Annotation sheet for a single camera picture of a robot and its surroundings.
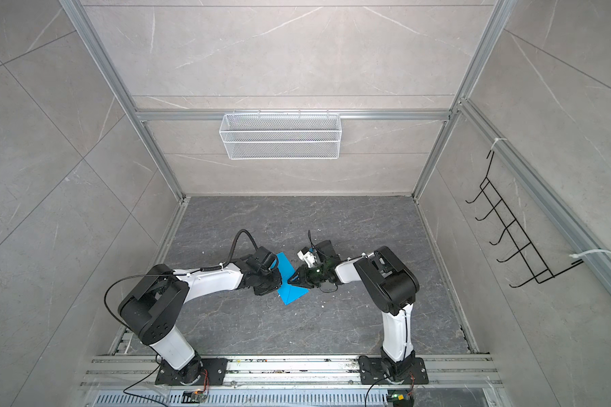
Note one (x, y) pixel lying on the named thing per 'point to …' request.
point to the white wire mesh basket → (280, 136)
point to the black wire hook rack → (539, 270)
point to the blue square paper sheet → (287, 292)
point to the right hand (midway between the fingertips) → (291, 281)
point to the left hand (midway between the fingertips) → (284, 279)
